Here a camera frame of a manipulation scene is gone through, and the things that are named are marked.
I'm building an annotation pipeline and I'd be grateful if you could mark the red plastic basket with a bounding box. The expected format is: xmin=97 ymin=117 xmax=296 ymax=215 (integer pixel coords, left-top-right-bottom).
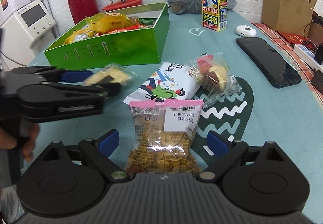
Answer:
xmin=102 ymin=0 xmax=144 ymax=12

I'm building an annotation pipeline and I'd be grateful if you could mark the white cartoon snack bag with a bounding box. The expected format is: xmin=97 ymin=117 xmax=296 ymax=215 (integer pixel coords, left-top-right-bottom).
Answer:
xmin=124 ymin=62 xmax=201 ymax=104

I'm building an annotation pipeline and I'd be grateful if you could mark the white round device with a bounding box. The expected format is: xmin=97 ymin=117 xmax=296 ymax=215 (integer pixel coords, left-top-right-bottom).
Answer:
xmin=235 ymin=25 xmax=257 ymax=38

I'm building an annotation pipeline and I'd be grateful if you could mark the brown cardboard box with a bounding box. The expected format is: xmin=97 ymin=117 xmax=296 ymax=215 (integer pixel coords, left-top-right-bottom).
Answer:
xmin=261 ymin=0 xmax=317 ymax=36

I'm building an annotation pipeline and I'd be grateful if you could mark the red broad bean snack bag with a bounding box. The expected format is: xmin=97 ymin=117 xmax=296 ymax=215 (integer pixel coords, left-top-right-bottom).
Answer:
xmin=108 ymin=24 xmax=144 ymax=34

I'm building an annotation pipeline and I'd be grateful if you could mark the plaid cloth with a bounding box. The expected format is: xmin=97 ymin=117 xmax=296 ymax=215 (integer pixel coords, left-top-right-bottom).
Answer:
xmin=253 ymin=23 xmax=322 ymax=105

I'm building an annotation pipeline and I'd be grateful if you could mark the black smartphone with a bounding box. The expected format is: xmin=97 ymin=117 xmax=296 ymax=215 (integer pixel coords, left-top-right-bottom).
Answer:
xmin=236 ymin=37 xmax=302 ymax=89

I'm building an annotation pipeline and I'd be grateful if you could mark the white water dispenser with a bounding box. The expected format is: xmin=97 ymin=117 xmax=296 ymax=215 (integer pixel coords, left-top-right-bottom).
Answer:
xmin=1 ymin=0 xmax=56 ymax=71

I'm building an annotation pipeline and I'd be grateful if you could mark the yellow juice carton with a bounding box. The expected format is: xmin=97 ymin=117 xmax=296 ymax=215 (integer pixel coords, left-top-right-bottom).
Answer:
xmin=201 ymin=0 xmax=228 ymax=32

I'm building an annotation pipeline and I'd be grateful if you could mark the green cardboard box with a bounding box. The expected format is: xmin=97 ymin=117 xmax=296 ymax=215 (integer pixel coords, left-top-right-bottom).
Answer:
xmin=44 ymin=2 xmax=170 ymax=70

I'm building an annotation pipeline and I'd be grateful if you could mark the left hand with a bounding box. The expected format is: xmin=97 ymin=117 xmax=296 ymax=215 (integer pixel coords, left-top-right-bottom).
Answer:
xmin=0 ymin=122 xmax=41 ymax=163

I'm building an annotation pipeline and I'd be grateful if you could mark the green pea snack bag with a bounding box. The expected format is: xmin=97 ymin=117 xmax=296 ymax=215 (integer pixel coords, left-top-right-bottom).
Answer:
xmin=137 ymin=18 xmax=157 ymax=27

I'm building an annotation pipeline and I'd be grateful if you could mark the yellow round-logo snack bag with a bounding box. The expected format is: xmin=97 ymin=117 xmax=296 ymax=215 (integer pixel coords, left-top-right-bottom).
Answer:
xmin=85 ymin=13 xmax=135 ymax=33

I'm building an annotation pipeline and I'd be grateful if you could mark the clear wrapped pastry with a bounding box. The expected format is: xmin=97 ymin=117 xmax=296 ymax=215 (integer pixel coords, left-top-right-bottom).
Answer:
xmin=186 ymin=52 xmax=242 ymax=108

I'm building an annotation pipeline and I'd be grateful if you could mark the pink top biscuit bag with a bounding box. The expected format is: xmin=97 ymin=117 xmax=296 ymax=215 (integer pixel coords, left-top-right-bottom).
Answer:
xmin=125 ymin=99 xmax=203 ymax=175

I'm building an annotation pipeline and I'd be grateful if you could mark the white small box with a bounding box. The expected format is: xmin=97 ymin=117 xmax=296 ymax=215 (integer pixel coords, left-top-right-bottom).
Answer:
xmin=293 ymin=44 xmax=323 ymax=72

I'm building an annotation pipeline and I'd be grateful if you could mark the clear cracker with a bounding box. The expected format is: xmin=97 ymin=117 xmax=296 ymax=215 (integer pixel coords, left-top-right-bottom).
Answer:
xmin=83 ymin=63 xmax=137 ymax=86

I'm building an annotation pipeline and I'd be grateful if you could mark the red booklet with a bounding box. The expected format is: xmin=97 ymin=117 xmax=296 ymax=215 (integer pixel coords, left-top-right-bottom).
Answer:
xmin=278 ymin=31 xmax=304 ymax=45

